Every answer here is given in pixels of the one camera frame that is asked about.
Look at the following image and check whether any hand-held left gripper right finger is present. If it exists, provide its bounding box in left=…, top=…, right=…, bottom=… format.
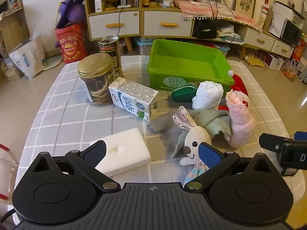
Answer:
left=184, top=142, right=276, bottom=192

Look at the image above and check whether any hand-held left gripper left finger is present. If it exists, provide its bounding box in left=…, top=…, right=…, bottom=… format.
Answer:
left=31, top=140, right=121, bottom=192

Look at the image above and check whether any bunny plush toy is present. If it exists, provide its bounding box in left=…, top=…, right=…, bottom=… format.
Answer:
left=171, top=106, right=213, bottom=185

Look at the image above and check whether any pale green cloth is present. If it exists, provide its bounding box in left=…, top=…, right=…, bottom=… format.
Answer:
left=189, top=109, right=232, bottom=140

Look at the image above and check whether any pink plush toy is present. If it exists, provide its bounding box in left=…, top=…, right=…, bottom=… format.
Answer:
left=225, top=89, right=256, bottom=148

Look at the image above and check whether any grey cloth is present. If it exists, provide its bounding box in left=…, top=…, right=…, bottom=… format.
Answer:
left=147, top=111, right=192, bottom=160

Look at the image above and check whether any white sock bundle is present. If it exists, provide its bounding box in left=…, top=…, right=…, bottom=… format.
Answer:
left=192, top=81, right=224, bottom=111

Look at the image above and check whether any red santa plush toy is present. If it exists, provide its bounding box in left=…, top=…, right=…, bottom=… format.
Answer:
left=218, top=69, right=250, bottom=113

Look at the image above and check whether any dark green pouch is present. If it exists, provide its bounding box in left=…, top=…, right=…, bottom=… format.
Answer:
left=171, top=83, right=198, bottom=101

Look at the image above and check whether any green plastic bin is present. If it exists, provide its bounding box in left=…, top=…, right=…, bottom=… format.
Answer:
left=147, top=39, right=235, bottom=91

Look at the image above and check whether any white foam block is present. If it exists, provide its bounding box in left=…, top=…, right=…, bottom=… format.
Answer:
left=90, top=127, right=152, bottom=176

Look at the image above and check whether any grey checkered tablecloth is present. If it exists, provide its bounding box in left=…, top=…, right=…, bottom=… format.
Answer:
left=18, top=55, right=299, bottom=221

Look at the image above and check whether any white milk carton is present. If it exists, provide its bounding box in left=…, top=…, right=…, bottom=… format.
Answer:
left=108, top=77, right=159, bottom=122

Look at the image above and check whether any bag of oranges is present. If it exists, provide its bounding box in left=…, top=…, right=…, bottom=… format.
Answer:
left=282, top=59, right=299, bottom=81

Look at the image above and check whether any glass jar with gold lid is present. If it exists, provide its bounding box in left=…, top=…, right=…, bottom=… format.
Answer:
left=77, top=53, right=115, bottom=107

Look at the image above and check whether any white cardboard box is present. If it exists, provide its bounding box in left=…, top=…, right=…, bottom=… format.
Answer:
left=262, top=51, right=285, bottom=71

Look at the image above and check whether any row of yellow bottles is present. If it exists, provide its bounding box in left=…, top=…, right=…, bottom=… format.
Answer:
left=244, top=54, right=265, bottom=67

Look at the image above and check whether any low cabinet with drawers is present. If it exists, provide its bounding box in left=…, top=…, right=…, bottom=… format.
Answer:
left=230, top=21, right=300, bottom=59

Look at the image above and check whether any tall tin can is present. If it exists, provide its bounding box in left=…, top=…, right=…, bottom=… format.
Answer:
left=98, top=35, right=123, bottom=78

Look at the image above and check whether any microwave oven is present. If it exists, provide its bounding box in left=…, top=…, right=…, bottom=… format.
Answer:
left=279, top=19, right=303, bottom=45

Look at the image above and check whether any red shopping bag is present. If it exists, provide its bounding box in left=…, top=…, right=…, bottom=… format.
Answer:
left=55, top=24, right=87, bottom=64

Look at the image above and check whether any clear storage box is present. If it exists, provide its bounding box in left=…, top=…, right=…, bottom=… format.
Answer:
left=134, top=38, right=154, bottom=56

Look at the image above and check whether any white paper bag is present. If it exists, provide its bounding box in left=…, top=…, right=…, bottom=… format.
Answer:
left=9, top=37, right=46, bottom=80

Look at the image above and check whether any black box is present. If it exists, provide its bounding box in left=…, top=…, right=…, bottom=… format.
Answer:
left=194, top=20, right=217, bottom=39

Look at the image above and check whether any white bottle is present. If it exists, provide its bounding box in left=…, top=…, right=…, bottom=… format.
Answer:
left=258, top=4, right=269, bottom=29

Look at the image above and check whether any wooden cabinet with white drawers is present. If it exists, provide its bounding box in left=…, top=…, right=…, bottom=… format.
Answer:
left=82, top=0, right=197, bottom=55

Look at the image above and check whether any purple plush toy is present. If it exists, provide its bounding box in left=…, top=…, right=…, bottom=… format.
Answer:
left=56, top=0, right=86, bottom=29

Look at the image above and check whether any framed cartoon picture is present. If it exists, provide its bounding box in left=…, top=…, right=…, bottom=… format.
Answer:
left=234, top=0, right=257, bottom=19

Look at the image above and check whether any pink lace cloth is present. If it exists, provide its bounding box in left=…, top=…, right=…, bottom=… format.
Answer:
left=173, top=0, right=263, bottom=32

